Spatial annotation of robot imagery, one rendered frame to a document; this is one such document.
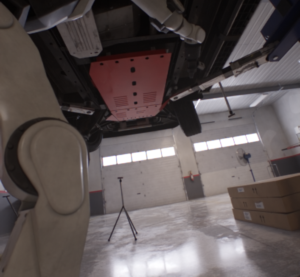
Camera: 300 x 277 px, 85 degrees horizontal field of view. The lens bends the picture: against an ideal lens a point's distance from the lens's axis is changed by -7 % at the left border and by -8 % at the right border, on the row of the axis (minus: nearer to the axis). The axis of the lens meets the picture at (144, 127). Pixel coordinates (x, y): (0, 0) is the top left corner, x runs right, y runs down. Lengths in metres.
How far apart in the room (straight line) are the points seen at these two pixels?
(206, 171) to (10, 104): 10.15
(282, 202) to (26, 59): 2.09
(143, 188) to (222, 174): 4.38
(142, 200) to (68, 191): 9.40
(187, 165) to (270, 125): 5.92
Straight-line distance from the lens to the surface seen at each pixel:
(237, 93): 9.73
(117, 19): 1.49
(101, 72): 1.66
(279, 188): 2.09
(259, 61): 1.91
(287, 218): 2.11
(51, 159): 0.30
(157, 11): 0.75
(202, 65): 1.13
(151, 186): 9.70
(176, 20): 0.82
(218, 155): 10.75
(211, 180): 10.36
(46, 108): 0.39
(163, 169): 9.84
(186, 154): 10.14
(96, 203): 9.95
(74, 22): 1.33
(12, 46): 0.43
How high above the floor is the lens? 0.53
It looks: 21 degrees up
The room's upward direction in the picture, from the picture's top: 10 degrees counter-clockwise
